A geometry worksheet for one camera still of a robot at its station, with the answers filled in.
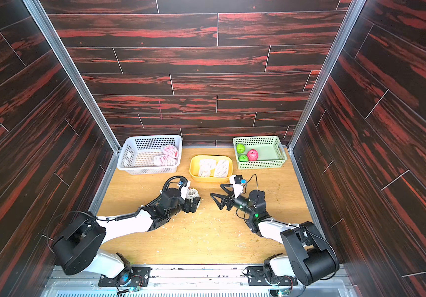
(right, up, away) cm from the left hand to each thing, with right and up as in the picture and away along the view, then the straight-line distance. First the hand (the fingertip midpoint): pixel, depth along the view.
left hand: (194, 195), depth 88 cm
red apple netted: (+33, +20, +20) cm, 43 cm away
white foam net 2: (+5, +12, +12) cm, 17 cm away
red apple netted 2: (-18, +17, +16) cm, 30 cm away
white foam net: (+14, +13, +18) cm, 26 cm away
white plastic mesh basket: (-39, +21, +27) cm, 52 cm away
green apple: (+26, +25, +25) cm, 44 cm away
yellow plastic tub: (-2, +12, +18) cm, 22 cm away
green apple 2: (+27, +19, +19) cm, 38 cm away
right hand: (+12, +5, -6) cm, 15 cm away
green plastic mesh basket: (+47, +23, +28) cm, 59 cm away
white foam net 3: (+6, +15, +16) cm, 23 cm away
